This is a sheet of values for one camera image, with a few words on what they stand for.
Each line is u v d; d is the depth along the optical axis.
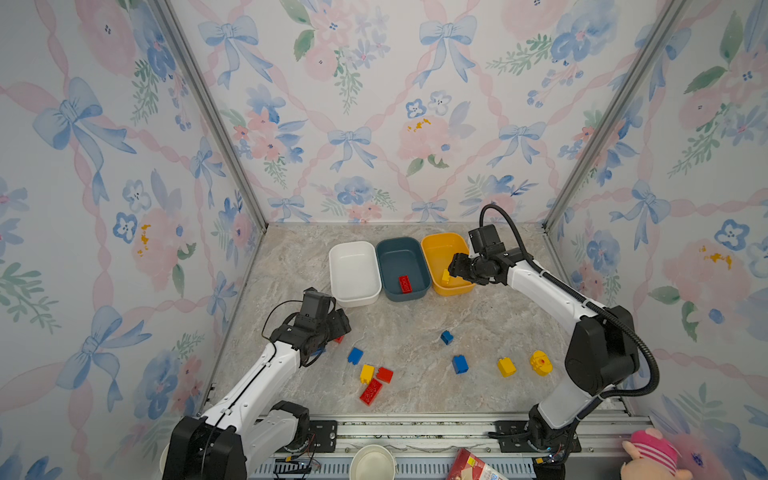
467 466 0.67
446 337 0.88
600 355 0.46
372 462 0.73
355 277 1.03
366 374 0.82
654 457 0.66
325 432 0.75
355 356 0.88
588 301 0.49
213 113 0.86
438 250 1.10
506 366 0.84
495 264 0.64
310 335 0.60
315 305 0.65
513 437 0.73
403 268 1.05
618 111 0.86
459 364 0.85
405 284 1.01
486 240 0.70
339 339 0.90
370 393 0.80
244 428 0.43
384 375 0.84
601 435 0.76
